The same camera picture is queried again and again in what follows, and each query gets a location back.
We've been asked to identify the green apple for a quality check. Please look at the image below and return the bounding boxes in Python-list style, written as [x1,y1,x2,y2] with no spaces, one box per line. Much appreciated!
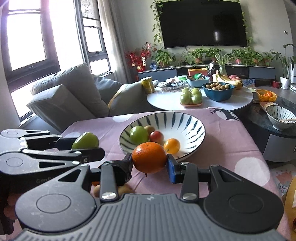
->
[72,132,99,150]
[129,126,149,145]

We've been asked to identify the kiwi fruit under gripper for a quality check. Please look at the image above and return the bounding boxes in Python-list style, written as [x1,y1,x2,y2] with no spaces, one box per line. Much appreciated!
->
[93,184,134,197]

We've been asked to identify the yellow orange small fruit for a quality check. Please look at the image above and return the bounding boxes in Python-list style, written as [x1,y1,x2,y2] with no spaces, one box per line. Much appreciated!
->
[163,138,181,155]

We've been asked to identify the striped white blue bowl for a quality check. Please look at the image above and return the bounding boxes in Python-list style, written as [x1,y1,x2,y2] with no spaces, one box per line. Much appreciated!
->
[119,111,206,162]

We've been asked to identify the green apple in bowl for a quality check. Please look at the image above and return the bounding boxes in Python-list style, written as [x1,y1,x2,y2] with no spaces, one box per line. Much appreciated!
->
[129,126,149,145]

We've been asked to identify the red apple in bowl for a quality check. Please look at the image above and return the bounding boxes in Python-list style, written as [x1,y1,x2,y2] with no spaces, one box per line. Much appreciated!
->
[149,131,164,145]

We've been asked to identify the pink patterned tablecloth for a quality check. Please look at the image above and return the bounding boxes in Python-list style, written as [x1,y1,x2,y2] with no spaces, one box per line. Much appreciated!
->
[4,107,292,240]

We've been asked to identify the brownish fruit in bowl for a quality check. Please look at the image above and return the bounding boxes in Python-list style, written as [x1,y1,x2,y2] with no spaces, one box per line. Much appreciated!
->
[144,125,156,135]

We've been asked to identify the green apples on tray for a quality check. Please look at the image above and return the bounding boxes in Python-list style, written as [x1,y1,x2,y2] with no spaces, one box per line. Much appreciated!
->
[180,87,203,106]

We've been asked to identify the grey sofa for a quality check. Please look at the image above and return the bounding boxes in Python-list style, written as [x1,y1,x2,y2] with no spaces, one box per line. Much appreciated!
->
[27,64,154,132]

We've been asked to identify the glass plate on table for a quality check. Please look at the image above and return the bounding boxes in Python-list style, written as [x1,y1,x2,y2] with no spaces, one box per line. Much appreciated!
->
[158,78,188,92]

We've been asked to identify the dark blue nut bowl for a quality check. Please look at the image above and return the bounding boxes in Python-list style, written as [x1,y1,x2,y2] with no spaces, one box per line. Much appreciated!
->
[202,82,235,102]

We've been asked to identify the light blue snack container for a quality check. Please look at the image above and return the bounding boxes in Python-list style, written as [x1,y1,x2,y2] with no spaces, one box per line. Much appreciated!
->
[186,73,210,88]

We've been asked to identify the round white coffee table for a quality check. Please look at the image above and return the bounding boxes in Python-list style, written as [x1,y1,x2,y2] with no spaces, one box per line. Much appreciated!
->
[147,87,253,111]

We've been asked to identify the dark round side table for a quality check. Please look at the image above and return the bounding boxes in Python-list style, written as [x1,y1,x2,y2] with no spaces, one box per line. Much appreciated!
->
[234,102,295,163]

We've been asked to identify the yellow tin can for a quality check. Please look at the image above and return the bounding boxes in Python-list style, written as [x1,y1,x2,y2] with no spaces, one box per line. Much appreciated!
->
[140,76,155,94]

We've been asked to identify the banana bunch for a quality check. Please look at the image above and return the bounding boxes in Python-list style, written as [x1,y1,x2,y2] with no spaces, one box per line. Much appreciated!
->
[216,70,243,90]

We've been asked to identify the orange box on console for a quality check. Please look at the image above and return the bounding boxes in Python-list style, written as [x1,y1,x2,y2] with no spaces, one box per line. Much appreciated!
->
[188,68,208,76]

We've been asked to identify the small striped bowl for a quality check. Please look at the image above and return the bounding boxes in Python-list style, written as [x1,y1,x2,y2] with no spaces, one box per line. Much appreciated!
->
[266,105,295,131]

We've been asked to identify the yellow basket with oranges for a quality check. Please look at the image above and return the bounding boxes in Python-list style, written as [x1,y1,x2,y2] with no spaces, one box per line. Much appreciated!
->
[256,89,278,102]

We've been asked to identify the tv console cabinet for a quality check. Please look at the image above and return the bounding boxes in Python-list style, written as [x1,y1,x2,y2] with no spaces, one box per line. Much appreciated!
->
[136,64,275,82]

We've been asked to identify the red berry decoration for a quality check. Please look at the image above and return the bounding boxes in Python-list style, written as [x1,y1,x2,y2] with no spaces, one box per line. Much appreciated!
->
[125,42,152,72]

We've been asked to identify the potted green plant left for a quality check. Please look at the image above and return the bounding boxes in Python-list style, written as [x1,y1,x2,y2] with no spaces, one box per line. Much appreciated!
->
[152,49,176,68]

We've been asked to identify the white pot plant right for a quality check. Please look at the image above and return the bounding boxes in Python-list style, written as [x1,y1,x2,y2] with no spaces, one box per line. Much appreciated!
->
[271,44,295,90]

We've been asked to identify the black wall television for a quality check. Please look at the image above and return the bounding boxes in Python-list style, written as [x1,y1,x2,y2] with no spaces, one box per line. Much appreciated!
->
[157,1,247,48]

